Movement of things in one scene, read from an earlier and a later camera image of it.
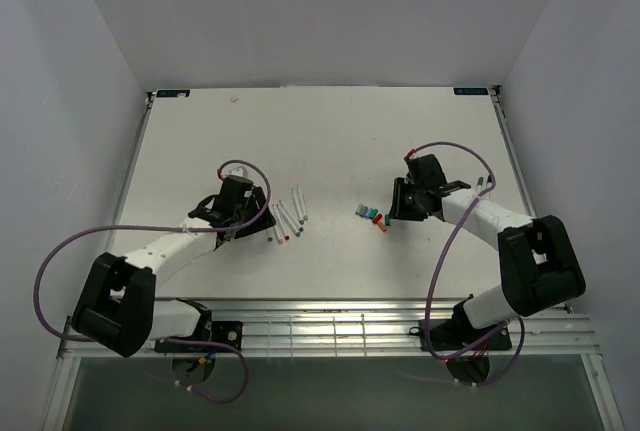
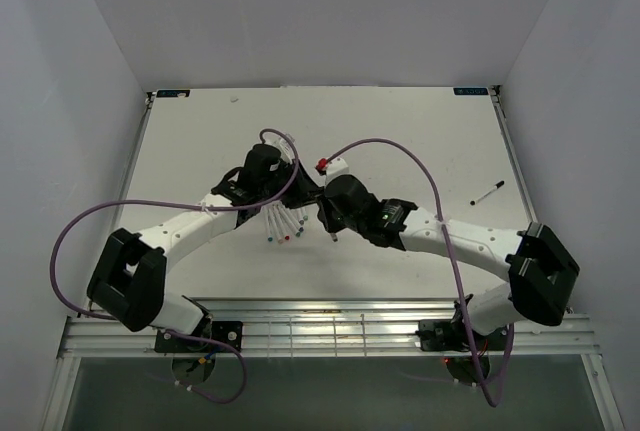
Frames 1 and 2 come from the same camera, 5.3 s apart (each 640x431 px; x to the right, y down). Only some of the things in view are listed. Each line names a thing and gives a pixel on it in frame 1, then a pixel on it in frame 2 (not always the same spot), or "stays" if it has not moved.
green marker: x=278 y=225 stays
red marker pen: x=284 y=227 stays
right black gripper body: x=416 y=205 → x=336 y=222
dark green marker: x=288 y=221 stays
